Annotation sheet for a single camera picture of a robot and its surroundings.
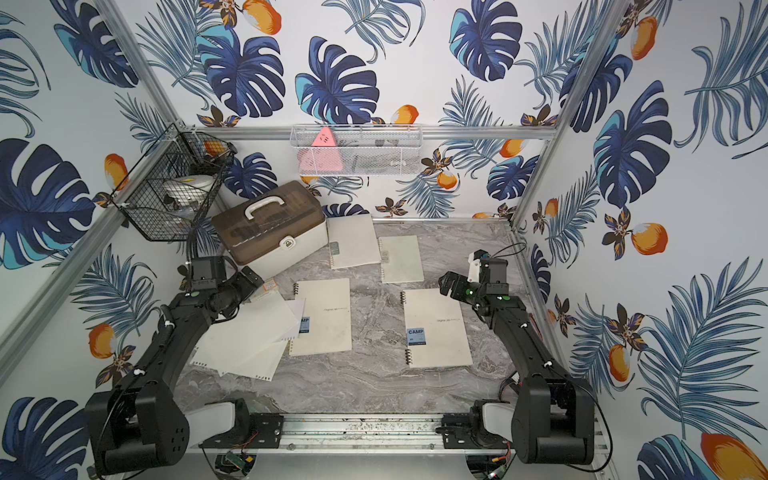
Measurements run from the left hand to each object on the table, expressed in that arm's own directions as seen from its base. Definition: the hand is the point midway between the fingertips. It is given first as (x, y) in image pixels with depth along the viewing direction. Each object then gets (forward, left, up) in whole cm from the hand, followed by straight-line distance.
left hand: (249, 281), depth 84 cm
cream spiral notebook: (+30, -24, -14) cm, 41 cm away
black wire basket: (+32, +26, +19) cm, 46 cm away
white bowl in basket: (+15, +15, +19) cm, 29 cm away
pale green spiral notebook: (+22, -43, -14) cm, 50 cm away
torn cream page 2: (0, -11, -14) cm, 18 cm away
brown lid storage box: (+17, -3, +3) cm, 17 cm away
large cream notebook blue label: (-2, -20, -16) cm, 26 cm away
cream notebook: (-5, -55, -15) cm, 57 cm away
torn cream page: (-1, 0, -15) cm, 15 cm away
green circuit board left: (-40, -5, -18) cm, 44 cm away
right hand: (+6, -59, -2) cm, 59 cm away
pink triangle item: (+34, -17, +19) cm, 42 cm away
